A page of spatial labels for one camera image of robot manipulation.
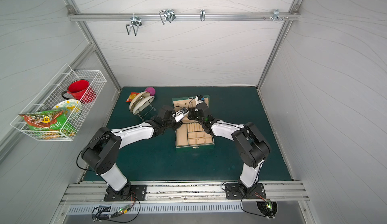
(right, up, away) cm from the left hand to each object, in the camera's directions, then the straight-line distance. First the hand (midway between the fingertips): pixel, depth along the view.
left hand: (182, 117), depth 91 cm
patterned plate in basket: (-48, +7, -24) cm, 54 cm away
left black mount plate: (-20, -36, -18) cm, 45 cm away
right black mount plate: (+27, -35, -18) cm, 48 cm away
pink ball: (-26, +18, +20) cm, 38 cm away
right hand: (+4, +6, 0) cm, 7 cm away
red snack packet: (-41, +14, +23) cm, 49 cm away
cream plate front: (-24, +8, -2) cm, 26 cm away
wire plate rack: (-22, +5, +13) cm, 26 cm away
